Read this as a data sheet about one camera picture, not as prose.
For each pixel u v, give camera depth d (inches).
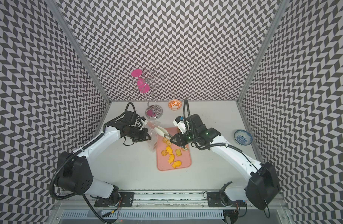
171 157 34.1
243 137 37.3
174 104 44.9
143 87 46.3
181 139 27.2
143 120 31.6
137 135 28.5
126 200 28.3
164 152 35.0
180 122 26.7
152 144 35.7
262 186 15.5
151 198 29.3
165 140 37.1
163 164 33.4
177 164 33.3
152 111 43.8
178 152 35.4
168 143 36.9
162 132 30.7
